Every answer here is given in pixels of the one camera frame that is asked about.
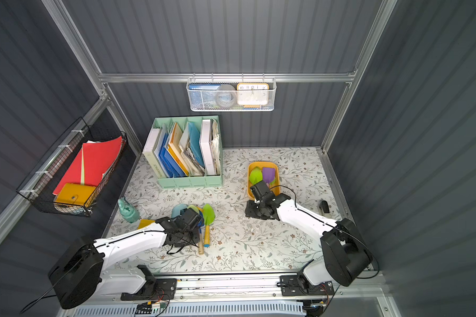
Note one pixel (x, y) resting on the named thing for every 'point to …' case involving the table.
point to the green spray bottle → (128, 212)
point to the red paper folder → (92, 160)
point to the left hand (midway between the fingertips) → (196, 237)
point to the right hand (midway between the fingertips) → (252, 210)
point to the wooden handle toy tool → (201, 246)
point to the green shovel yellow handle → (256, 175)
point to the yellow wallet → (74, 193)
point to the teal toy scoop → (176, 209)
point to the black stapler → (324, 208)
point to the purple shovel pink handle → (268, 175)
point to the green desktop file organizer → (186, 152)
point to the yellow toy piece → (145, 222)
